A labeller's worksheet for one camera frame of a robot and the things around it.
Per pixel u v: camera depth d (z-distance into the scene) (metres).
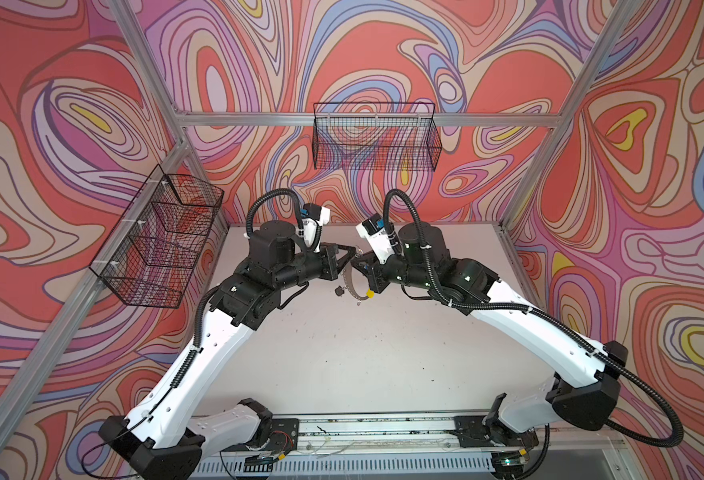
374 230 0.54
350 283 0.69
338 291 0.76
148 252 0.68
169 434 0.36
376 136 0.96
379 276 0.57
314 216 0.55
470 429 0.74
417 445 0.72
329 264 0.53
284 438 0.72
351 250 0.61
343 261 0.60
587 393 0.40
